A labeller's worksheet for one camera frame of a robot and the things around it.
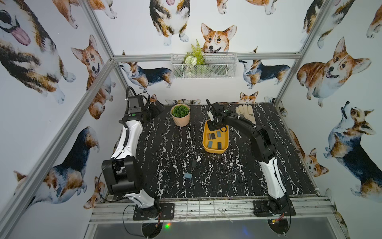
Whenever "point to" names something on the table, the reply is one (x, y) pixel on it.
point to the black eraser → (219, 145)
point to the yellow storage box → (215, 142)
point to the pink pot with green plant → (181, 113)
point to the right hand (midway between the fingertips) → (209, 126)
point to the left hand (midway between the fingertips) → (161, 105)
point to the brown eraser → (211, 136)
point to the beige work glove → (247, 111)
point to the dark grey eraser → (193, 163)
